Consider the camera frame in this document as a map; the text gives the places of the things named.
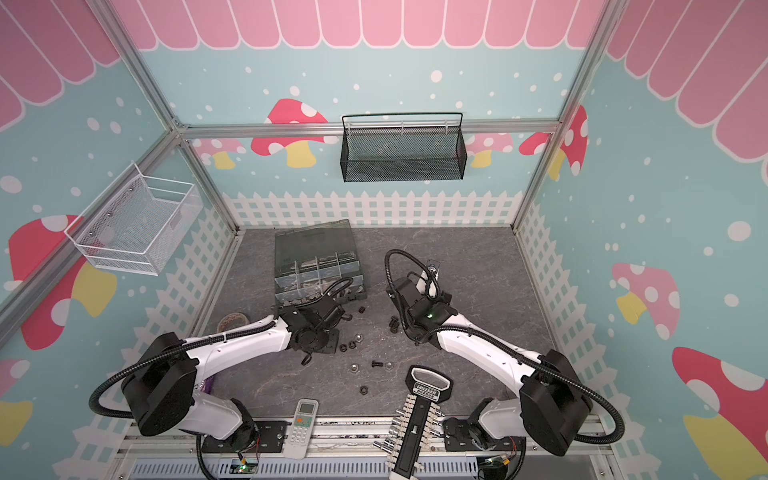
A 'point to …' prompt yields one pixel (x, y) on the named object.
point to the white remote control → (303, 416)
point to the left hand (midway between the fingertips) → (327, 349)
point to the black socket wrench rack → (415, 424)
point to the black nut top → (361, 309)
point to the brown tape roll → (231, 320)
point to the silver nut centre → (354, 367)
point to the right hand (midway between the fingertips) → (419, 287)
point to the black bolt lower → (378, 364)
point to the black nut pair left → (343, 347)
